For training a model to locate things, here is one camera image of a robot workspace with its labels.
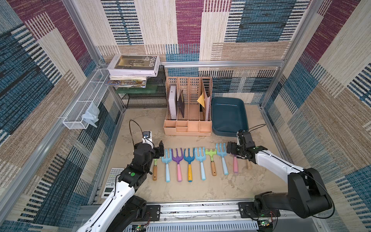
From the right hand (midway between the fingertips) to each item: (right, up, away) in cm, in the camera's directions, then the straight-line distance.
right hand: (234, 145), depth 92 cm
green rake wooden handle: (-48, -14, -5) cm, 51 cm away
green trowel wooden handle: (-14, -5, +2) cm, 15 cm away
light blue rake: (-7, -6, +2) cm, 9 cm away
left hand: (-48, +5, -13) cm, 50 cm away
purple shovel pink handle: (0, -11, -3) cm, 11 cm away
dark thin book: (-34, +29, +19) cm, 48 cm away
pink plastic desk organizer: (-28, +27, +27) cm, 48 cm away
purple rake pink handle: (-35, -9, 0) cm, 36 cm away
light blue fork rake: (-21, -8, 0) cm, 22 cm away
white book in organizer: (-39, +28, +5) cm, 48 cm away
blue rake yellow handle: (-28, -9, +1) cm, 29 cm away
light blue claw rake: (-42, -9, 0) cm, 43 cm away
